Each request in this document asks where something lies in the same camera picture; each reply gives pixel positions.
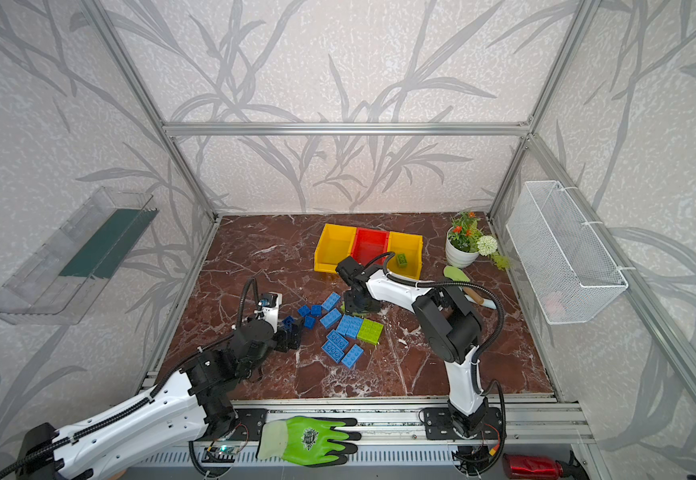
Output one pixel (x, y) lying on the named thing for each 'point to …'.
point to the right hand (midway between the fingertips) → (357, 299)
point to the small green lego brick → (401, 260)
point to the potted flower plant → (465, 242)
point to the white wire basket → (571, 272)
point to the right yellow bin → (411, 245)
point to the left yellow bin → (334, 246)
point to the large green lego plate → (370, 332)
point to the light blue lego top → (331, 301)
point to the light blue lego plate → (350, 326)
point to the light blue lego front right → (353, 356)
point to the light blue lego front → (332, 351)
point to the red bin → (369, 243)
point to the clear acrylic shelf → (56, 284)
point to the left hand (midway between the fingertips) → (296, 310)
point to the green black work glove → (307, 440)
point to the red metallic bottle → (531, 467)
